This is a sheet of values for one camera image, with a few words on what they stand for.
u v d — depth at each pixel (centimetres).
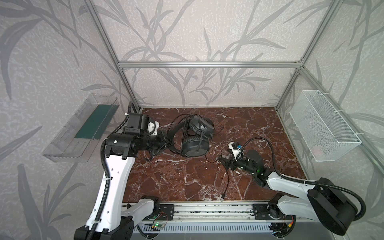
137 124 47
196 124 52
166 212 73
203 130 51
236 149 71
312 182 47
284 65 94
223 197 79
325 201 42
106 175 37
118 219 37
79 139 65
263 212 74
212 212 75
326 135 63
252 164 65
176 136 67
